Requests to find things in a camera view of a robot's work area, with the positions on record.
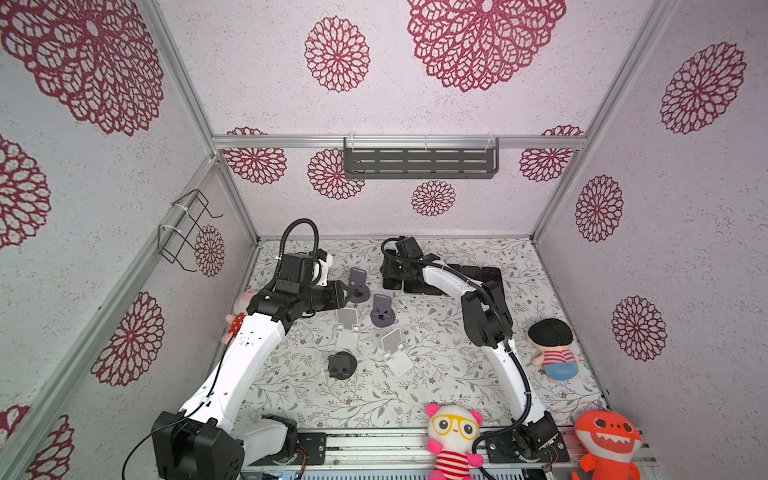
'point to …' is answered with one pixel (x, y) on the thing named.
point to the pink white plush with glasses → (453, 432)
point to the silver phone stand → (348, 328)
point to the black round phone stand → (342, 365)
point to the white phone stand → (395, 353)
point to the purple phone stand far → (357, 281)
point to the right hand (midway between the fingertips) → (388, 264)
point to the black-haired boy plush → (551, 339)
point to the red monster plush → (611, 441)
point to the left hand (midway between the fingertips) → (346, 298)
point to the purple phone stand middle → (382, 314)
